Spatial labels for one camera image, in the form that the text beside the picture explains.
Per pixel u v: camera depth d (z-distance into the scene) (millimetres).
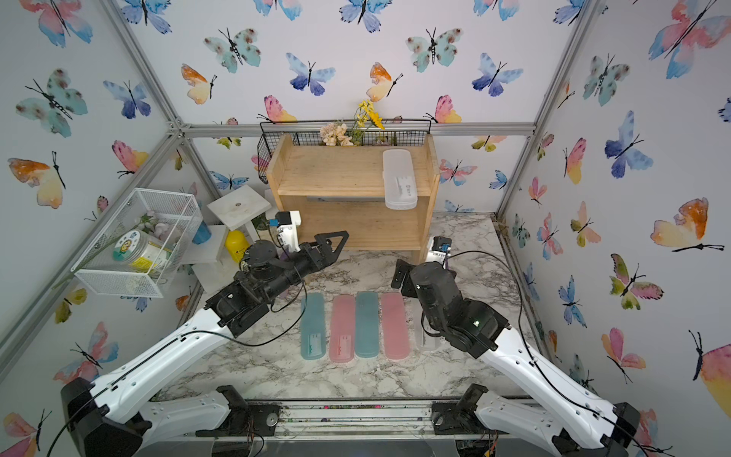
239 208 919
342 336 866
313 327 913
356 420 755
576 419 388
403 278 613
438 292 462
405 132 932
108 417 385
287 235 599
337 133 808
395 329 894
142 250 633
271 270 502
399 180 674
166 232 753
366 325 910
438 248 568
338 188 692
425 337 708
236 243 959
